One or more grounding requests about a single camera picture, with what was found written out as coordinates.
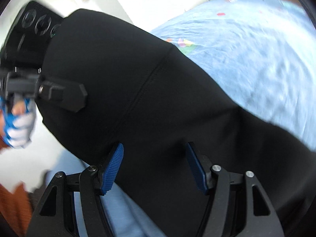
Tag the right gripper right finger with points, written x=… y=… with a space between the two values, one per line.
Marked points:
x=237 y=203

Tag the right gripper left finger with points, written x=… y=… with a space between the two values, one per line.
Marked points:
x=71 y=204

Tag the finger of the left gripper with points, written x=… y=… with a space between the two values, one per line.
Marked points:
x=63 y=93

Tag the black pants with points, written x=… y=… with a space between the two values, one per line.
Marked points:
x=144 y=93

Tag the gloved left hand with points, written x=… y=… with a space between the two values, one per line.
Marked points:
x=17 y=125

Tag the blue patterned bed cover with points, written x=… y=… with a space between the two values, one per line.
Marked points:
x=261 y=53

